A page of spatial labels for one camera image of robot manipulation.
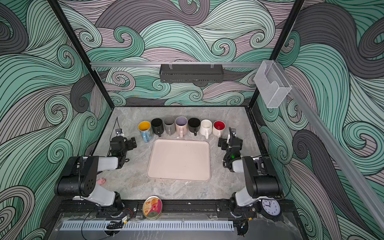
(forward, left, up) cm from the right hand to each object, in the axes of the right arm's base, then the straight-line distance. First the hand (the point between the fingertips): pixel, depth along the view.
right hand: (228, 136), depth 93 cm
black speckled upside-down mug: (+9, +47, 0) cm, 48 cm away
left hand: (0, +66, 0) cm, 66 cm away
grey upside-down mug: (+9, +38, +3) cm, 39 cm away
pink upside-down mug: (+7, +30, +4) cm, 31 cm away
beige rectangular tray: (-13, +31, -6) cm, 34 cm away
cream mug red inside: (+10, +4, -2) cm, 12 cm away
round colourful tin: (-38, +43, -3) cm, 58 cm away
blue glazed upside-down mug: (+6, +54, +3) cm, 55 cm away
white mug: (+9, +13, -2) cm, 16 cm away
